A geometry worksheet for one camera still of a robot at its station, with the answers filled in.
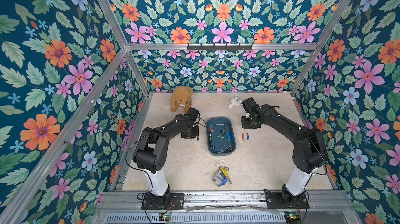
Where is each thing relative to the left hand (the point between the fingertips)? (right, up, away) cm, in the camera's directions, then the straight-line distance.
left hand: (196, 134), depth 95 cm
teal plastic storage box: (+15, -2, 0) cm, 16 cm away
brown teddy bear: (-9, +24, 0) cm, 25 cm away
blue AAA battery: (+33, -2, +2) cm, 33 cm away
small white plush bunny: (+27, +21, +15) cm, 37 cm away
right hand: (+31, +7, -3) cm, 31 cm away
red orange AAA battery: (+30, -2, +1) cm, 30 cm away
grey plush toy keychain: (+14, -18, -18) cm, 29 cm away
